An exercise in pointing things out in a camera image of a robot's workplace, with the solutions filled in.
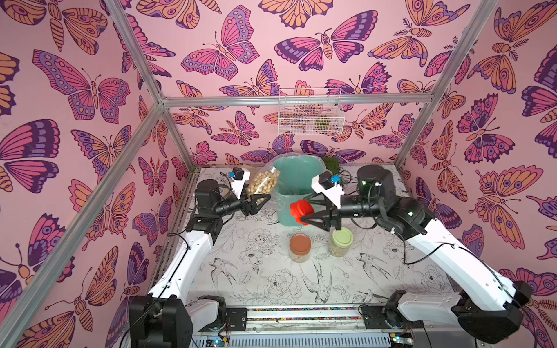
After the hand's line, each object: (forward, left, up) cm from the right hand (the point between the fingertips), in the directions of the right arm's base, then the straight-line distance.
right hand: (305, 206), depth 59 cm
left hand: (+12, +13, -9) cm, 19 cm away
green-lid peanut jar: (+1, -14, -24) cm, 28 cm away
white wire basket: (+53, -4, -3) cm, 53 cm away
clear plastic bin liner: (+30, +1, -18) cm, 35 cm away
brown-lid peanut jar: (0, 0, -27) cm, 27 cm away
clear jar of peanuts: (+11, +13, -3) cm, 17 cm away
